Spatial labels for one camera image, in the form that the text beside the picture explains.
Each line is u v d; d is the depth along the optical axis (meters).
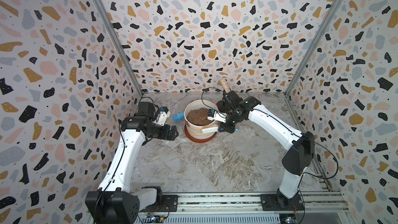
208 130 0.80
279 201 0.66
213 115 0.70
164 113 0.69
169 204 0.74
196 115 0.95
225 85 0.97
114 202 0.37
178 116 1.03
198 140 0.94
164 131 0.66
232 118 0.68
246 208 0.74
